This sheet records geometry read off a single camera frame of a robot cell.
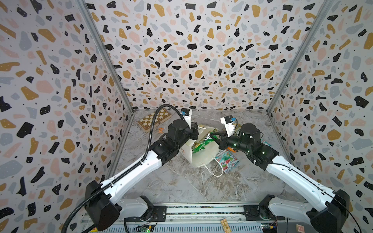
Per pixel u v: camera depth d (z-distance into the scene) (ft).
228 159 2.96
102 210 1.20
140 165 1.51
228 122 1.99
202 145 2.21
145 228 2.30
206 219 2.40
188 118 2.05
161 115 3.31
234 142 1.98
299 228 2.30
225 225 2.30
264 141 3.30
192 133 2.10
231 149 2.08
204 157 2.78
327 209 1.26
